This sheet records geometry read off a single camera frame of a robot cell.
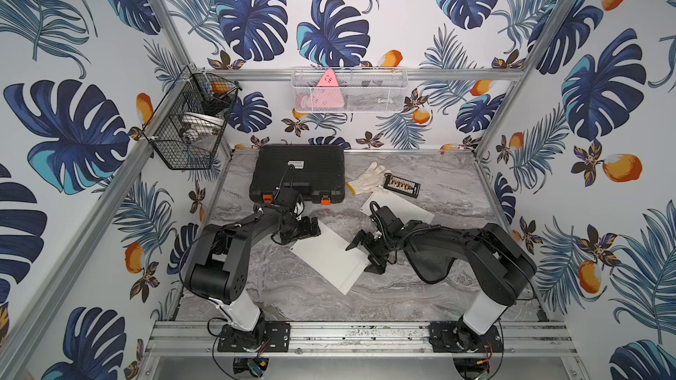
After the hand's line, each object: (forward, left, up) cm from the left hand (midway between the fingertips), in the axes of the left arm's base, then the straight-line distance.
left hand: (309, 232), depth 92 cm
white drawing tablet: (-6, -7, -3) cm, 10 cm away
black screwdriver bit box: (+24, -34, -1) cm, 42 cm away
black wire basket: (+36, +43, +30) cm, 64 cm away
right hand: (-8, -16, 0) cm, 18 cm away
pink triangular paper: (+36, -4, +32) cm, 48 cm away
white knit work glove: (+27, -23, -3) cm, 36 cm away
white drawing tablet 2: (+15, -36, -3) cm, 39 cm away
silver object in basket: (+17, +34, +31) cm, 49 cm away
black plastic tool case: (+25, 0, +4) cm, 25 cm away
